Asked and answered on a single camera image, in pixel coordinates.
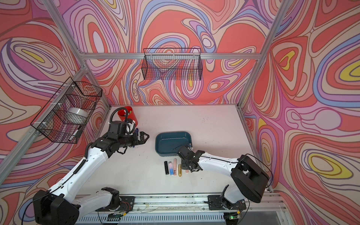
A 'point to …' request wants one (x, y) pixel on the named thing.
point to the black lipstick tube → (166, 167)
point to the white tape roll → (76, 116)
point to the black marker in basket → (76, 131)
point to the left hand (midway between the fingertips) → (143, 137)
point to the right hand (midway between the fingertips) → (188, 168)
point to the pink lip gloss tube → (175, 167)
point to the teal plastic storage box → (168, 144)
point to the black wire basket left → (50, 121)
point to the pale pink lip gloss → (187, 171)
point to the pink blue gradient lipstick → (171, 168)
